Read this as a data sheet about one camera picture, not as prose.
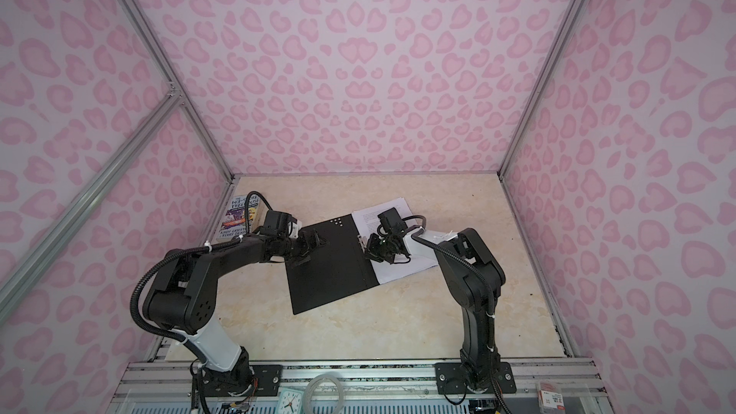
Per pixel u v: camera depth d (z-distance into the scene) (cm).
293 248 82
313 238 86
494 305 55
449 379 74
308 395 69
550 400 69
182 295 48
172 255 51
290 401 69
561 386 72
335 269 94
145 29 78
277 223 78
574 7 75
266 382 73
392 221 80
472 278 48
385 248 84
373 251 86
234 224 103
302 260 90
